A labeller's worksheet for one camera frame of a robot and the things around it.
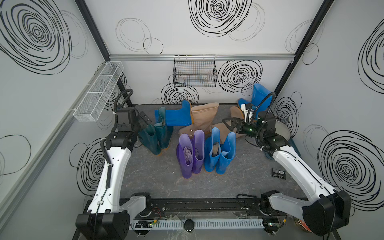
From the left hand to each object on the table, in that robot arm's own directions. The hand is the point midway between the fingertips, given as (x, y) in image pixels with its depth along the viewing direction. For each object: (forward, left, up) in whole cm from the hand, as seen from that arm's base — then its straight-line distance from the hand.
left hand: (139, 119), depth 74 cm
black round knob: (-41, -27, -18) cm, 52 cm away
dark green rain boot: (-6, -4, -9) cm, 11 cm away
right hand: (0, -44, +1) cm, 44 cm away
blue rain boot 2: (-18, -41, -3) cm, 45 cm away
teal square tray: (+4, -92, -27) cm, 96 cm away
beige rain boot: (+9, -33, -6) cm, 35 cm away
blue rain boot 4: (+18, -16, -19) cm, 30 cm away
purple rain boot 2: (-15, -30, -3) cm, 33 cm away
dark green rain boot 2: (-2, -12, -9) cm, 15 cm away
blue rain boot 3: (+27, -68, -3) cm, 73 cm away
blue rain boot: (-13, -37, -6) cm, 39 cm away
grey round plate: (+18, -92, -29) cm, 98 cm away
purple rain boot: (-13, -24, -10) cm, 29 cm away
